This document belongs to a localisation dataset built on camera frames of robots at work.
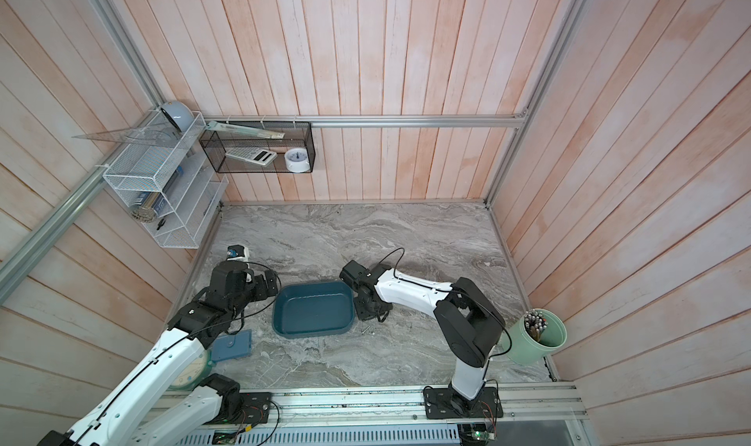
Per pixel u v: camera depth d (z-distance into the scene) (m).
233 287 0.59
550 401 0.76
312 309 0.89
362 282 0.65
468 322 0.47
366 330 0.87
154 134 0.86
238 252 0.68
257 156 0.98
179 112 0.85
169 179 0.76
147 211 0.77
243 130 0.92
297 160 0.94
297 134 0.94
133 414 0.42
